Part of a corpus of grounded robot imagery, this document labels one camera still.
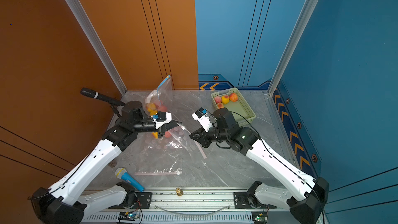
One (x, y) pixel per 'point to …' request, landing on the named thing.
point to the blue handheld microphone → (122, 173)
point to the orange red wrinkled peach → (233, 97)
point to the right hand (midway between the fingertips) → (193, 135)
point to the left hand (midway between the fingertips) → (181, 120)
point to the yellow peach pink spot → (225, 99)
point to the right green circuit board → (259, 216)
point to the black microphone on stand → (94, 94)
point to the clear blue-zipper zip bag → (159, 99)
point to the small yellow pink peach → (220, 105)
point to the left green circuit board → (128, 216)
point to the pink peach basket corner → (217, 99)
